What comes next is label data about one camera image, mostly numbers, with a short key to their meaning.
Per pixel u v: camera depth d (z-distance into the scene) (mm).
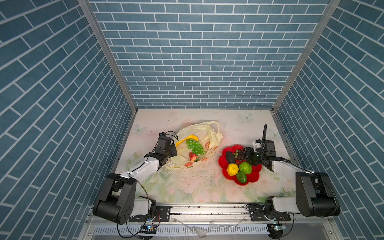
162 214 732
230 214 753
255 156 796
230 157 889
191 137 988
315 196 430
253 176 825
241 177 805
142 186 438
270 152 721
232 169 826
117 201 415
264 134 784
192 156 896
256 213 737
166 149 705
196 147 953
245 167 843
